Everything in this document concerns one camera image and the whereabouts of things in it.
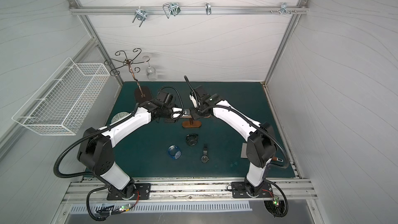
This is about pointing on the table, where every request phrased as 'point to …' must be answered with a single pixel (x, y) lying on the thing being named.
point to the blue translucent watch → (174, 152)
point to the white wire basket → (59, 105)
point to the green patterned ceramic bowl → (119, 115)
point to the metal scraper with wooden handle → (244, 151)
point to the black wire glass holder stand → (137, 52)
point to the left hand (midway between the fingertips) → (177, 111)
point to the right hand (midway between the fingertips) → (194, 112)
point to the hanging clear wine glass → (151, 71)
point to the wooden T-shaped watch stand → (192, 123)
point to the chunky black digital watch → (192, 139)
